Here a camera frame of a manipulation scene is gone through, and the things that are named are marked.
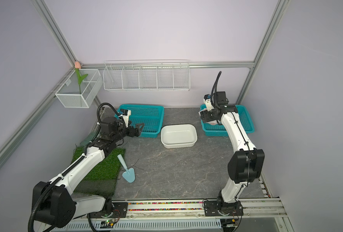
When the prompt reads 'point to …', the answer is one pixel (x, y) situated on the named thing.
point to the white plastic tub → (178, 135)
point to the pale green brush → (91, 137)
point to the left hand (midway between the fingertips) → (137, 123)
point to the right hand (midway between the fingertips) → (208, 114)
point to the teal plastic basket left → (151, 116)
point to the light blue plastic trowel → (130, 174)
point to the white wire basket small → (82, 90)
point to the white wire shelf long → (147, 75)
